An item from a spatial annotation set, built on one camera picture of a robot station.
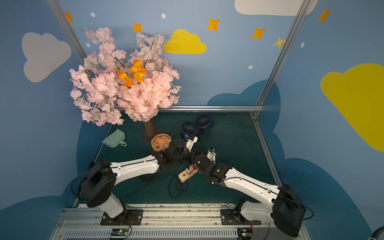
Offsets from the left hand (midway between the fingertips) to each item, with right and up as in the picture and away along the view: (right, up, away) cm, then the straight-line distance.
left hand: (204, 153), depth 79 cm
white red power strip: (-12, -14, +7) cm, 20 cm away
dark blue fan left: (-9, +13, +22) cm, 27 cm away
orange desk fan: (-27, +5, +16) cm, 32 cm away
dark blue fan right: (+2, +18, +26) cm, 32 cm away
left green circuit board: (-42, -37, -8) cm, 57 cm away
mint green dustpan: (-64, +6, +28) cm, 70 cm away
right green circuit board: (+19, -38, -7) cm, 43 cm away
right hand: (+1, -6, +4) cm, 8 cm away
